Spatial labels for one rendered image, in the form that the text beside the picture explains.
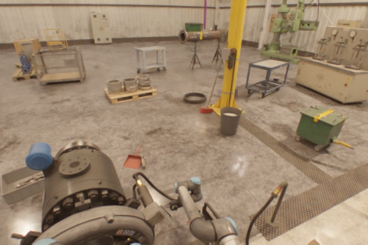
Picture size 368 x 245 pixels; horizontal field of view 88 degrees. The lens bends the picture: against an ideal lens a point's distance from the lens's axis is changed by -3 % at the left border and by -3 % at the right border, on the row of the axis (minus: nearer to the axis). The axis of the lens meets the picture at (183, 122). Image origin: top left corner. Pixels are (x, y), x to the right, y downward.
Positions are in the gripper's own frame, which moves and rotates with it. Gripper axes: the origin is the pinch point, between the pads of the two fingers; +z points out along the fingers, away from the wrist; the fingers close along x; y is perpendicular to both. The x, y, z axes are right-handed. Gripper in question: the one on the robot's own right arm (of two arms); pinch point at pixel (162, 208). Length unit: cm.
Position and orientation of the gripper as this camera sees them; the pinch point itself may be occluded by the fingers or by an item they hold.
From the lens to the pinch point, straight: 178.9
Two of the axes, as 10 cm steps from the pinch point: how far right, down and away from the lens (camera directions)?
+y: 4.8, 0.1, -8.8
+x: 1.3, 9.9, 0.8
